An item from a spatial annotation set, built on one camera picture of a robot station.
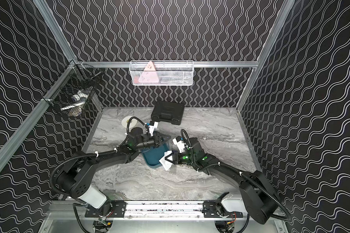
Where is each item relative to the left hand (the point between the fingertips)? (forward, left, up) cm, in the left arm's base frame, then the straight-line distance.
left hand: (170, 135), depth 78 cm
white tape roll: (+23, +31, -20) cm, 44 cm away
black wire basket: (+24, +65, +4) cm, 70 cm away
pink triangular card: (+35, +16, +14) cm, 41 cm away
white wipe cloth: (-11, +1, -11) cm, 16 cm away
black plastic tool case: (+32, +5, -16) cm, 36 cm away
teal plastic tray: (-7, +10, -11) cm, 16 cm away
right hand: (-9, +1, -8) cm, 12 cm away
